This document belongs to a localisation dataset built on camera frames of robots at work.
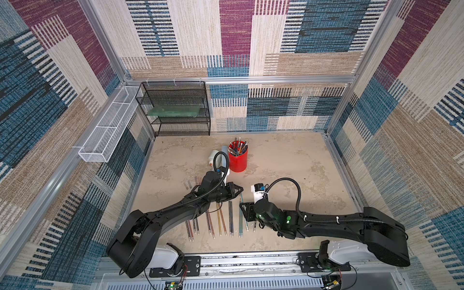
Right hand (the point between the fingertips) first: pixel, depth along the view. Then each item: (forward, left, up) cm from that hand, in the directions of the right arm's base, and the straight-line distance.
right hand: (244, 207), depth 81 cm
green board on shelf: (+44, +35, +19) cm, 59 cm away
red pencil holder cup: (+28, +2, +4) cm, 28 cm away
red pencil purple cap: (-9, +8, -8) cm, 14 cm away
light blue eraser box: (+37, +10, -3) cm, 38 cm away
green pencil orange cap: (-7, 0, +7) cm, 10 cm away
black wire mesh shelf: (+57, +28, +21) cm, 67 cm away
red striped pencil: (-8, +24, -8) cm, 27 cm away
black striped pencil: (-8, +25, -8) cm, 27 cm away
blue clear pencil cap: (+17, +28, -9) cm, 34 cm away
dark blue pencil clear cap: (+2, +6, -12) cm, 14 cm away
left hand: (+6, 0, +4) cm, 7 cm away
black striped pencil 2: (-5, +23, -9) cm, 25 cm away
